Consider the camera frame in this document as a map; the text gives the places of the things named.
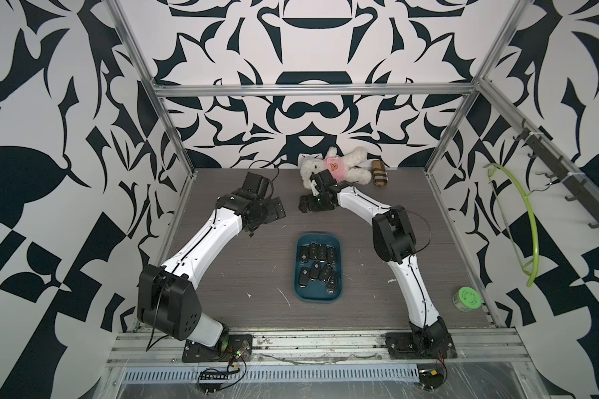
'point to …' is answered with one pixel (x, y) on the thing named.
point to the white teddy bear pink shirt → (344, 169)
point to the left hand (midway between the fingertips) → (270, 209)
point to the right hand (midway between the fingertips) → (308, 201)
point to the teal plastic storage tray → (315, 291)
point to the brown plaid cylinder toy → (379, 174)
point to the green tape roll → (466, 299)
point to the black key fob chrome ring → (331, 255)
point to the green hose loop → (524, 268)
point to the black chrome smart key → (330, 284)
